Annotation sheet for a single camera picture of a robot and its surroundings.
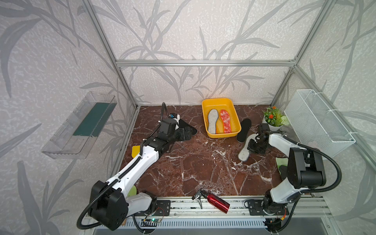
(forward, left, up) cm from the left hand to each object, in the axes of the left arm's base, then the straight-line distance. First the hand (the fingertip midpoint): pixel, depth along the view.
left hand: (186, 130), depth 81 cm
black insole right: (+18, -43, -18) cm, 49 cm away
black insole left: (+20, +5, -21) cm, 30 cm away
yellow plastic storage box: (+39, -31, -17) cm, 53 cm away
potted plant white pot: (+13, -56, -4) cm, 58 cm away
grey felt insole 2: (-6, -36, -18) cm, 41 cm away
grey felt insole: (+25, -19, -18) cm, 36 cm away
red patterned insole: (+21, -28, -18) cm, 39 cm away
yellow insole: (+16, -23, -19) cm, 34 cm away
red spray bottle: (-32, -14, -16) cm, 38 cm away
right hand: (-2, -40, -18) cm, 44 cm away
